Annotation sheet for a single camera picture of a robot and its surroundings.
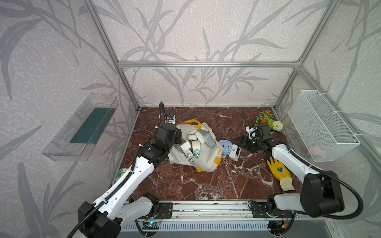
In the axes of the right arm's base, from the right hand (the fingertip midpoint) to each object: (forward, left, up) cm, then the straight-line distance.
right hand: (236, 142), depth 87 cm
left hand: (0, +34, +14) cm, 36 cm away
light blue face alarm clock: (+2, +4, -7) cm, 9 cm away
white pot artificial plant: (+13, -20, +6) cm, 25 cm away
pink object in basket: (-10, -36, +10) cm, 38 cm away
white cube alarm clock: (-4, +1, -6) cm, 7 cm away
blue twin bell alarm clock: (-5, +24, -4) cm, 24 cm away
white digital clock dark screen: (-4, +30, +3) cm, 30 cm away
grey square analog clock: (+1, +17, +4) cm, 18 cm away
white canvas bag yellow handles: (-6, +16, -6) cm, 18 cm away
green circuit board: (-39, +46, -11) cm, 61 cm away
